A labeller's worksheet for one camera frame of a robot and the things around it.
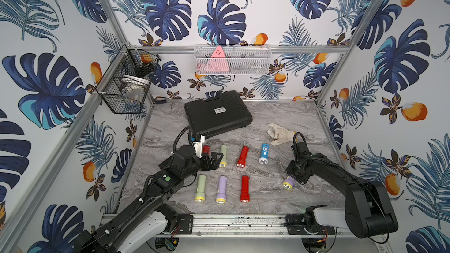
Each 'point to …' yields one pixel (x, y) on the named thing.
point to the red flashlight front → (245, 196)
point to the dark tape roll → (160, 100)
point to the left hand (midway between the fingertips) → (216, 152)
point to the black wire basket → (124, 86)
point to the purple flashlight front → (221, 195)
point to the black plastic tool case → (212, 116)
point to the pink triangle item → (217, 62)
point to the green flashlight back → (224, 161)
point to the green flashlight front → (200, 194)
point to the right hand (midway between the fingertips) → (291, 173)
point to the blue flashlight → (265, 154)
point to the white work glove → (281, 134)
